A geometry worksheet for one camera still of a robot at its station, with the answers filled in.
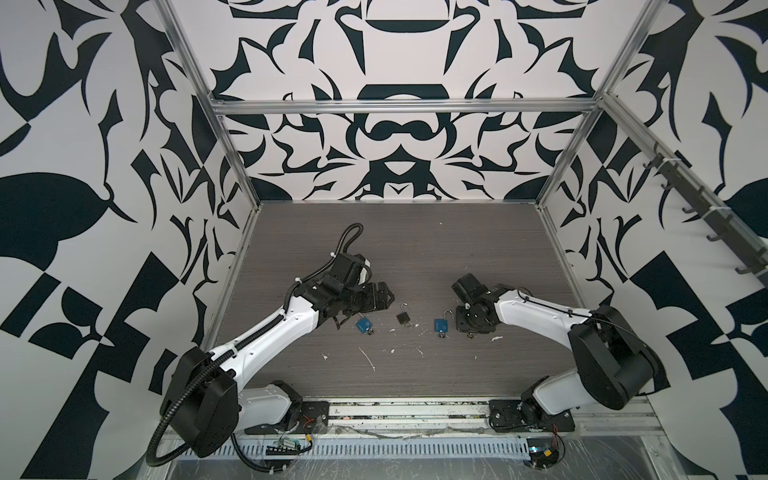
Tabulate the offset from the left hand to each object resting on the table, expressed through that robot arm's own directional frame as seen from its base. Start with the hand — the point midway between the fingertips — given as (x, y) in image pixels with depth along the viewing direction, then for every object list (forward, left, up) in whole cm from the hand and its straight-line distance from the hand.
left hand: (385, 295), depth 80 cm
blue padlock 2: (-3, -17, -14) cm, 22 cm away
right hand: (-3, -24, -14) cm, 28 cm away
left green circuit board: (-31, +24, -12) cm, 41 cm away
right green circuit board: (-34, -36, -15) cm, 52 cm away
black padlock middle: (0, -6, -14) cm, 15 cm away
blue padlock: (-2, +6, -14) cm, 15 cm away
